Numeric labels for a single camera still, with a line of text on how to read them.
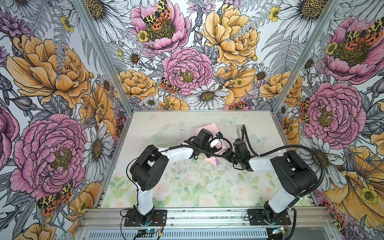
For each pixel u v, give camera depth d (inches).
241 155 30.0
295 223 27.2
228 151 34.3
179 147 24.2
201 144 28.7
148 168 19.3
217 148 32.0
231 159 33.7
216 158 37.1
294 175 18.9
